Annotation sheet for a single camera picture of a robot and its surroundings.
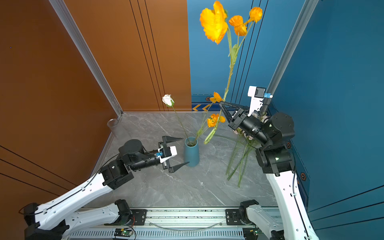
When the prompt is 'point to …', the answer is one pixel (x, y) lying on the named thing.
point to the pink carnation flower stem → (244, 145)
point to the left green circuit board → (121, 232)
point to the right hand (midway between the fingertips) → (217, 105)
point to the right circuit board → (251, 233)
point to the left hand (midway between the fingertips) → (184, 147)
